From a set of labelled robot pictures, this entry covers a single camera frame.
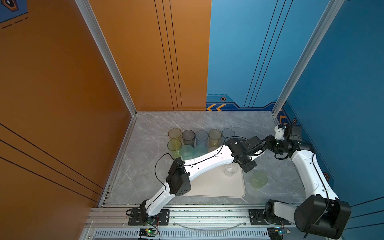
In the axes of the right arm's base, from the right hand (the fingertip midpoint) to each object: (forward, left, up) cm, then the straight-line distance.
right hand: (263, 142), depth 82 cm
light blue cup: (+6, +34, -4) cm, 34 cm away
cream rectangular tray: (-16, +26, -17) cm, 35 cm away
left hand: (-12, +9, -2) cm, 15 cm away
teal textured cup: (0, +43, -9) cm, 44 cm away
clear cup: (-9, +17, -16) cm, 25 cm away
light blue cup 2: (+9, +18, -3) cm, 20 cm away
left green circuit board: (-39, +59, -17) cm, 73 cm away
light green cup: (-15, +2, -15) cm, 21 cm away
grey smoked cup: (+7, +42, -3) cm, 43 cm away
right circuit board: (-39, -1, -19) cm, 44 cm away
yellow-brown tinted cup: (+9, +51, -3) cm, 52 cm away
